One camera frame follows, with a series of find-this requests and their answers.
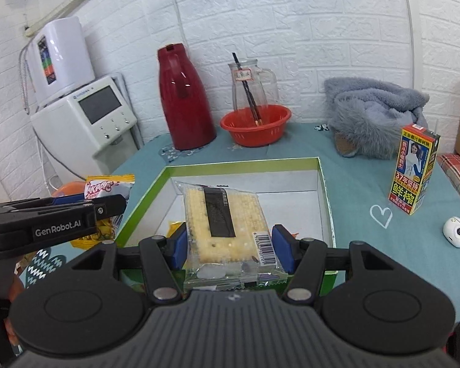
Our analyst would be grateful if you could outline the clear cracker pack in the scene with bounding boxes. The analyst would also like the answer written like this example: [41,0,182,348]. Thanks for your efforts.
[176,181,287,292]

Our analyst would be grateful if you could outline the white red snack packet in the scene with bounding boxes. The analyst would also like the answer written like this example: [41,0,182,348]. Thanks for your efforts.
[84,174,135,201]

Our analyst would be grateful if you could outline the yellow cake pack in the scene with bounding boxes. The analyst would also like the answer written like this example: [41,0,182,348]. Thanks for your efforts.
[70,216,119,250]

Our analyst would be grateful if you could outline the green cardboard box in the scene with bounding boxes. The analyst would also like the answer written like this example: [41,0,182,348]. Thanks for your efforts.
[117,157,335,292]

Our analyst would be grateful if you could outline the orange stool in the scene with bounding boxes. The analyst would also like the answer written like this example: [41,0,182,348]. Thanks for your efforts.
[51,181,86,198]

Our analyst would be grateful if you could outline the white water dispenser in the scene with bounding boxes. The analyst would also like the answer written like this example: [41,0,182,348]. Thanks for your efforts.
[30,72,144,184]

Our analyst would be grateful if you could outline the black chopsticks in pitcher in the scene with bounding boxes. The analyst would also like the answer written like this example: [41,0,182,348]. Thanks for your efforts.
[232,52,262,125]

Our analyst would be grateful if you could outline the yellow juice carton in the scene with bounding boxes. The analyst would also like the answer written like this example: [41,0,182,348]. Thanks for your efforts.
[389,124,439,215]

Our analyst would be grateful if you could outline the red thermos jug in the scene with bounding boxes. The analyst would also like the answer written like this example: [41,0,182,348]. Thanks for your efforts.
[158,43,216,150]

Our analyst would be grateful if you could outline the red plastic basket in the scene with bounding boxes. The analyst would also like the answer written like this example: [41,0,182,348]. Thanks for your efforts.
[220,105,292,148]

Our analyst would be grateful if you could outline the small white round device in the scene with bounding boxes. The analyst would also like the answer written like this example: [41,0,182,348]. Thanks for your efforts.
[443,217,460,248]

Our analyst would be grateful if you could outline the white water purifier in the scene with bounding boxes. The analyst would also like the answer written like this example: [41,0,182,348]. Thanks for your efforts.
[25,16,95,106]

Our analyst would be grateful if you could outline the glass pitcher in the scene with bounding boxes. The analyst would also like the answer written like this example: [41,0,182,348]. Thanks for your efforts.
[228,58,279,116]

